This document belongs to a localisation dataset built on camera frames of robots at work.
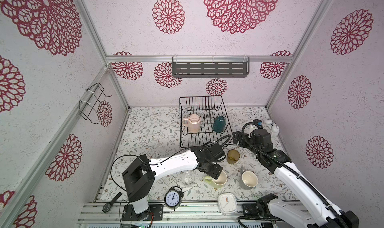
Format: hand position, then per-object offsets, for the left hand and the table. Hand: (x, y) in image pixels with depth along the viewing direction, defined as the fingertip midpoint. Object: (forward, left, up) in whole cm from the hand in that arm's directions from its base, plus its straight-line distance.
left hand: (213, 173), depth 79 cm
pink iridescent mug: (+31, +10, +5) cm, 33 cm away
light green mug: (-5, -2, +1) cm, 6 cm away
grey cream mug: (-2, -20, -5) cm, 21 cm away
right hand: (+16, -15, +14) cm, 26 cm away
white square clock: (-13, -7, -5) cm, 16 cm away
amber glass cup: (+12, -14, -6) cm, 20 cm away
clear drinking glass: (0, +14, -7) cm, 15 cm away
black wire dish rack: (+41, +2, -4) cm, 41 cm away
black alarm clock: (-10, +21, -5) cm, 24 cm away
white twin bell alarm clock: (+25, -41, +3) cm, 48 cm away
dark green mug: (+32, -8, +1) cm, 33 cm away
